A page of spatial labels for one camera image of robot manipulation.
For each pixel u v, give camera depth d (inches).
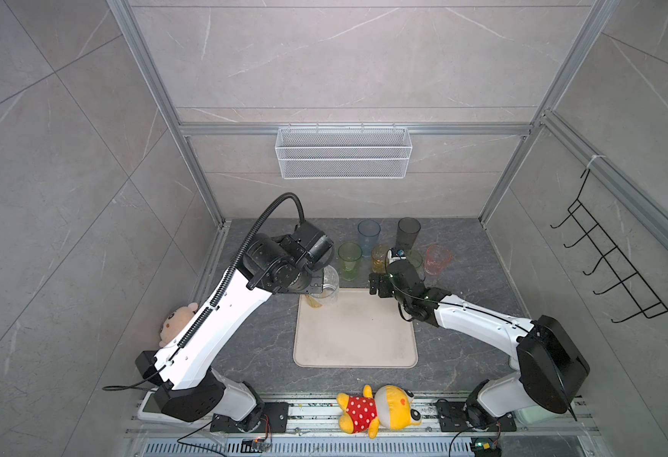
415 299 25.1
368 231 38.9
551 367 16.9
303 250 17.6
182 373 14.7
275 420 28.8
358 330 34.7
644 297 23.8
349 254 19.7
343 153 39.7
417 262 38.2
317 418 29.5
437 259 41.1
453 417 28.8
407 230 39.9
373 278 31.4
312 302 36.3
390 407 26.9
